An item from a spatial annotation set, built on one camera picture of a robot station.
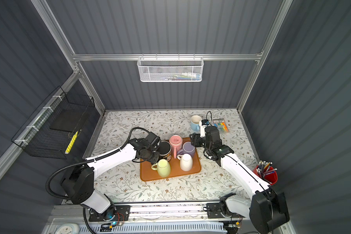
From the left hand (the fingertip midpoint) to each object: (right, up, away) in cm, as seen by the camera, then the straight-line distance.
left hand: (155, 157), depth 86 cm
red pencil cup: (+60, -5, -13) cm, 61 cm away
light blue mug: (+26, +23, +20) cm, 40 cm away
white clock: (-38, -29, -19) cm, 52 cm away
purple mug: (+20, +5, +3) cm, 20 cm away
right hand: (+24, +13, -4) cm, 27 cm away
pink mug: (+12, +9, +2) cm, 15 cm away
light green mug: (+5, -4, -7) cm, 10 cm away
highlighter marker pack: (+46, +19, +24) cm, 56 cm away
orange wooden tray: (-5, -10, +1) cm, 11 cm away
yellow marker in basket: (-37, +11, -17) cm, 43 cm away
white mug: (+18, -2, -4) cm, 19 cm away
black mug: (+5, +6, -2) cm, 8 cm away
